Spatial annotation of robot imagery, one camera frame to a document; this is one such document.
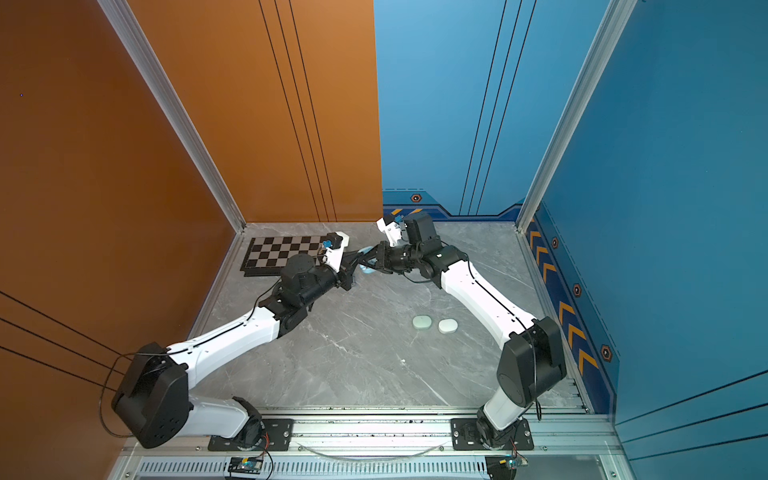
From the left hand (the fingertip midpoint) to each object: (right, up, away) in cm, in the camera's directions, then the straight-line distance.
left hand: (362, 251), depth 78 cm
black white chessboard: (-37, -2, +28) cm, 46 cm away
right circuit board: (+35, -51, -7) cm, 62 cm away
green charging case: (+17, -22, +14) cm, 31 cm away
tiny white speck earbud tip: (+11, -32, +8) cm, 34 cm away
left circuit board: (-28, -52, -5) cm, 59 cm away
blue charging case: (+1, -5, -2) cm, 6 cm away
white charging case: (+25, -23, +14) cm, 36 cm away
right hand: (0, -3, -3) cm, 4 cm away
